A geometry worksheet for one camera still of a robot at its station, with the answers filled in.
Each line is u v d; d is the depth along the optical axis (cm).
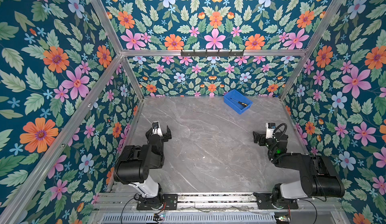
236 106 108
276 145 71
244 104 111
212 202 75
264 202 73
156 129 78
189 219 77
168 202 74
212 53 93
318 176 48
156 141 71
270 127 80
